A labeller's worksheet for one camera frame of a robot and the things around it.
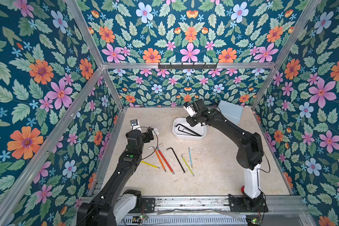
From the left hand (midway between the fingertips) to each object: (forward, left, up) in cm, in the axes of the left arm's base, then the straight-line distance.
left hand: (143, 128), depth 81 cm
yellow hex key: (-14, -1, -21) cm, 25 cm away
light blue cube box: (+12, -59, -5) cm, 60 cm away
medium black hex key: (-11, -18, -21) cm, 30 cm away
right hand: (+10, -29, -5) cm, 31 cm away
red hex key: (-21, -15, -21) cm, 33 cm away
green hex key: (-16, -25, -21) cm, 36 cm away
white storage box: (+11, -24, -20) cm, 33 cm away
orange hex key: (-10, -6, -21) cm, 24 cm away
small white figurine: (+10, -4, -17) cm, 21 cm away
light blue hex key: (-10, -27, -21) cm, 36 cm away
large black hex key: (+11, -28, -20) cm, 36 cm away
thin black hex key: (+7, -27, -20) cm, 34 cm away
